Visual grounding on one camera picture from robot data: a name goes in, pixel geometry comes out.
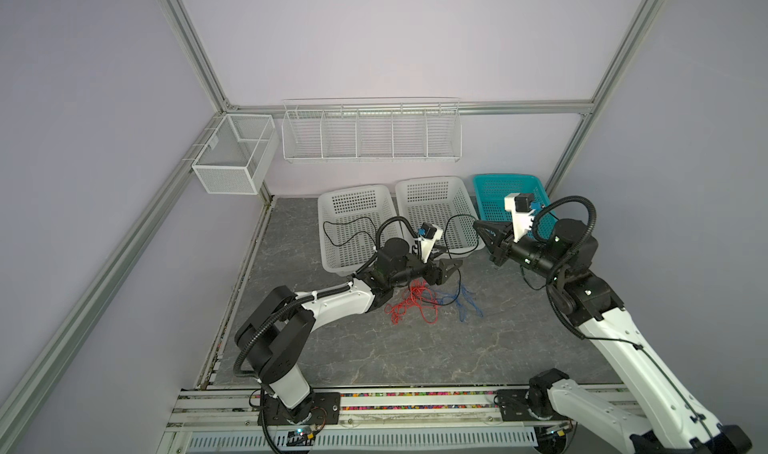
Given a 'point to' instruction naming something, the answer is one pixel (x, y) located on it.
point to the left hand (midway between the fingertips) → (455, 260)
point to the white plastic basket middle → (444, 202)
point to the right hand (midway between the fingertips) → (476, 225)
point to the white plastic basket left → (347, 202)
